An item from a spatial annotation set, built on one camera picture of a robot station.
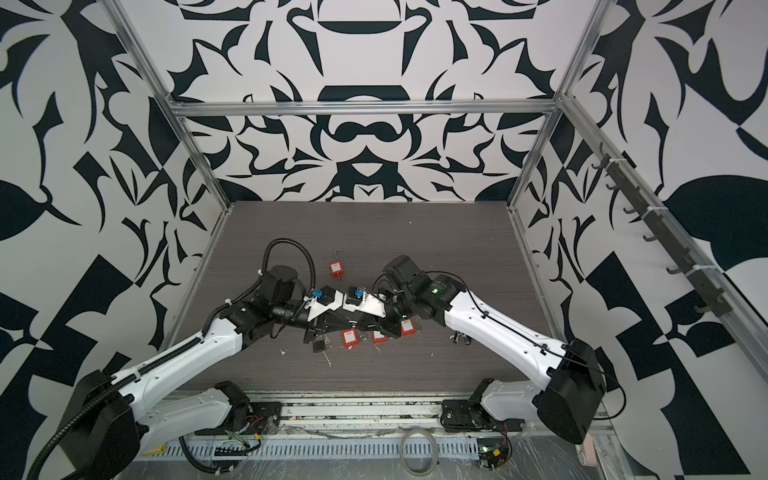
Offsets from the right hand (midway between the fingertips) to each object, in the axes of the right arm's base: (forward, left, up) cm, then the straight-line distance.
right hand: (362, 321), depth 71 cm
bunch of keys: (+2, -25, -16) cm, 30 cm away
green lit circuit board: (-24, -30, -20) cm, 43 cm away
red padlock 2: (+2, -3, -17) cm, 17 cm away
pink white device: (-24, -50, -17) cm, 58 cm away
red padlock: (+2, +5, -17) cm, 18 cm away
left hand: (+1, +2, 0) cm, 2 cm away
